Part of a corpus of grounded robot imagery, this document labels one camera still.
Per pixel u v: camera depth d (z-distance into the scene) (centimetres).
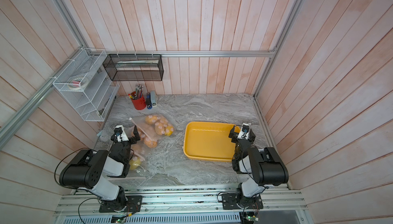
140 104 110
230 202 73
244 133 75
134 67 106
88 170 46
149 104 112
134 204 73
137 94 105
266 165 47
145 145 88
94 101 80
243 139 76
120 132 74
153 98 115
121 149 68
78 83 73
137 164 82
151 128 93
